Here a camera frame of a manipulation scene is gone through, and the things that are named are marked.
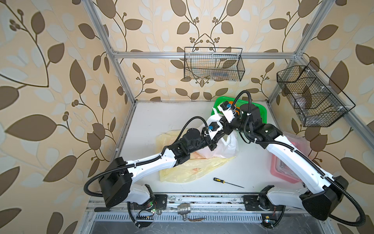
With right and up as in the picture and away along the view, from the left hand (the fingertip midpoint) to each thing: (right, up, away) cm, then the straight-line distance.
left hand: (221, 129), depth 69 cm
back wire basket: (+3, +41, +28) cm, 50 cm away
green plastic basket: (+37, +13, +37) cm, 54 cm away
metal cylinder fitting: (-18, -38, 0) cm, 43 cm away
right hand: (-1, +5, +4) cm, 7 cm away
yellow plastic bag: (-13, -25, +14) cm, 31 cm away
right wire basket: (+50, +14, +4) cm, 52 cm away
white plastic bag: (+4, -10, +6) cm, 13 cm away
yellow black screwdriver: (+3, -30, +12) cm, 33 cm away
